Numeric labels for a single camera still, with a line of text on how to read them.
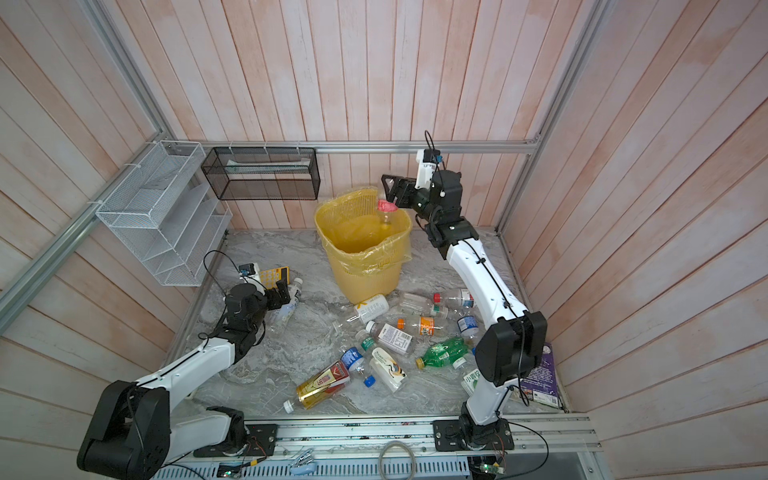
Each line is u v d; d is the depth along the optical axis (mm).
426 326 880
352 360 815
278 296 798
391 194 686
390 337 879
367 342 857
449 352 837
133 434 405
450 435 727
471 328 879
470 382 796
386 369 796
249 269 746
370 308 906
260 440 733
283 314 903
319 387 762
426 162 655
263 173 900
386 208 777
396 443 735
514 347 452
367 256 742
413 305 974
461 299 954
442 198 559
